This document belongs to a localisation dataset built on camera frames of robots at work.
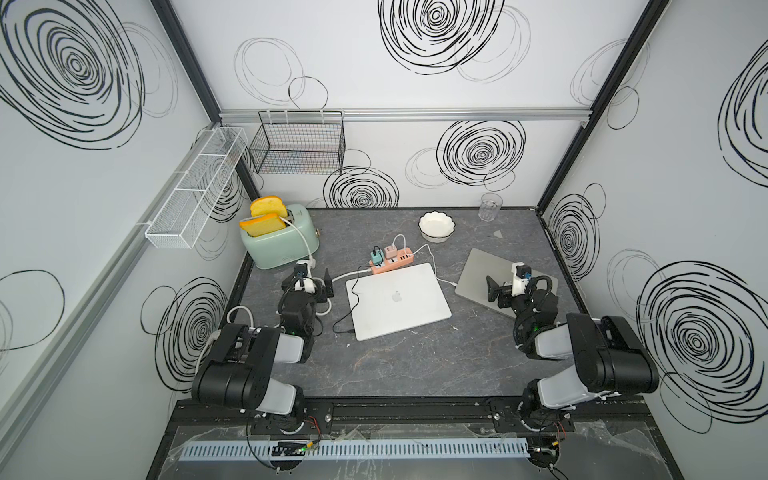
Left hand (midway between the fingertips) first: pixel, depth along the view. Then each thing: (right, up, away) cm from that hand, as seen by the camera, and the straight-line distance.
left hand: (309, 270), depth 88 cm
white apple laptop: (+26, -10, +5) cm, 29 cm away
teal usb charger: (+20, +3, +8) cm, 22 cm away
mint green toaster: (-10, +7, +6) cm, 14 cm away
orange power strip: (+29, +3, +14) cm, 33 cm away
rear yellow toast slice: (-14, +20, +4) cm, 25 cm away
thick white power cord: (-18, -15, +3) cm, 24 cm away
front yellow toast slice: (-14, +14, 0) cm, 19 cm away
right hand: (+60, -2, +1) cm, 60 cm away
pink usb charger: (+24, +5, +11) cm, 27 cm away
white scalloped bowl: (+42, +14, +27) cm, 52 cm away
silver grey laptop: (+53, -6, +16) cm, 56 cm away
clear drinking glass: (+63, +22, +28) cm, 73 cm away
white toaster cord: (-2, +2, +12) cm, 13 cm away
